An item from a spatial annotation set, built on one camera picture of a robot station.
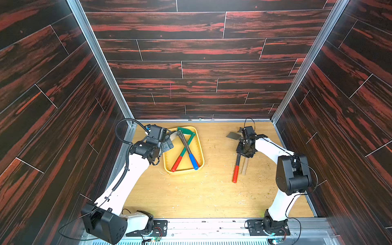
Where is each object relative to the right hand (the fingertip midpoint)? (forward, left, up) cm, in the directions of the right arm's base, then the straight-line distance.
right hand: (242, 151), depth 98 cm
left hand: (-10, +47, +19) cm, 51 cm away
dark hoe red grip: (+14, +2, -2) cm, 15 cm away
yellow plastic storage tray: (-11, +37, -2) cm, 38 cm away
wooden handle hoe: (-9, -1, -3) cm, 10 cm away
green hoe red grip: (+13, +39, +3) cm, 41 cm away
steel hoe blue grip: (+12, +47, -1) cm, 49 cm away
